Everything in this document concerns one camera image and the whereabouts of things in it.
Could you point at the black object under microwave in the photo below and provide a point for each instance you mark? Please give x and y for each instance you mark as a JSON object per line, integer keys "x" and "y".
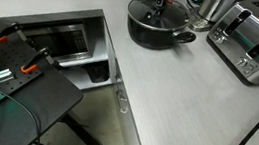
{"x": 97, "y": 72}

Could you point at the silver kettle base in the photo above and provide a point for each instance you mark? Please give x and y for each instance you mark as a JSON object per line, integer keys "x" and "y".
{"x": 198, "y": 21}

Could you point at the black cooking pot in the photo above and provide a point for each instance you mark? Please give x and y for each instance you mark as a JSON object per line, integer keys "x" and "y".
{"x": 154, "y": 37}

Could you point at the stainless steel four-slot toaster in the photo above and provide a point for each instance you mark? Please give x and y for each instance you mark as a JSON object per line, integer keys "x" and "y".
{"x": 257, "y": 45}

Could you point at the grey counter cabinet front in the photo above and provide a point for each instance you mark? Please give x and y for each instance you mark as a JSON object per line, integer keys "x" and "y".
{"x": 123, "y": 122}

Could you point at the silver microwave oven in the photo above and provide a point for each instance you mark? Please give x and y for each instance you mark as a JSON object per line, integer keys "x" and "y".
{"x": 63, "y": 42}

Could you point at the round glass pot lid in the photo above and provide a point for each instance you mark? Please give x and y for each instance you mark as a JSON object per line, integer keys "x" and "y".
{"x": 170, "y": 15}

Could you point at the black perforated workbench table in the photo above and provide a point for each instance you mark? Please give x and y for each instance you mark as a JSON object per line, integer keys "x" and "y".
{"x": 38, "y": 97}

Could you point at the stainless steel electric kettle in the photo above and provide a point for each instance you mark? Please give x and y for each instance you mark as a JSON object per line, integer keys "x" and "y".
{"x": 215, "y": 6}

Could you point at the dark open shelf cabinet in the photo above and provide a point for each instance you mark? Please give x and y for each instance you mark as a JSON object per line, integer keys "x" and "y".
{"x": 98, "y": 31}

